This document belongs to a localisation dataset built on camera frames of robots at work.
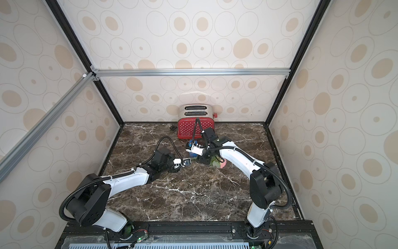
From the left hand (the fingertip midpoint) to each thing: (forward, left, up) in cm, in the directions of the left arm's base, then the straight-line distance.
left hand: (185, 156), depth 88 cm
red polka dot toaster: (+31, -4, -1) cm, 32 cm away
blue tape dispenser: (-2, -4, +15) cm, 16 cm away
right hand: (+1, -12, +1) cm, 12 cm away
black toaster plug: (+31, +13, -10) cm, 36 cm away
